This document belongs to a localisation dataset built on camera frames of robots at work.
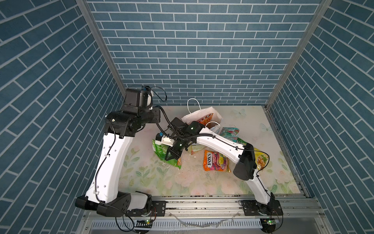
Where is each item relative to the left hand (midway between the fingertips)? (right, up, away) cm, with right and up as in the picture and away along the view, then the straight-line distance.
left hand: (161, 111), depth 66 cm
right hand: (+2, -24, +7) cm, 25 cm away
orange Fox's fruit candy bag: (+28, -29, +21) cm, 46 cm away
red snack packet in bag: (+22, -5, +21) cm, 31 cm away
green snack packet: (-3, -21, +13) cm, 25 cm away
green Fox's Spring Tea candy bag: (+47, -19, +33) cm, 61 cm away
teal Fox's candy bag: (+40, -14, +33) cm, 54 cm away
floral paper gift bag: (+15, +1, +17) cm, 23 cm away
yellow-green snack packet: (+56, -28, +23) cm, 67 cm away
